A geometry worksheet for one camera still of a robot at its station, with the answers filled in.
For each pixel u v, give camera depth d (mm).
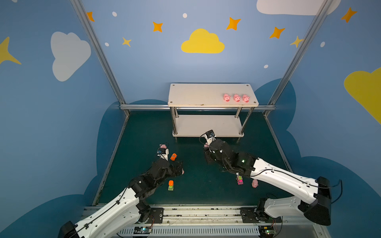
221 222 734
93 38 785
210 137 623
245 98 783
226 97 784
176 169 694
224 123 1072
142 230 705
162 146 982
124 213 592
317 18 734
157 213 746
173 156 939
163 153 686
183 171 885
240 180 841
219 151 514
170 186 820
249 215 750
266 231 712
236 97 784
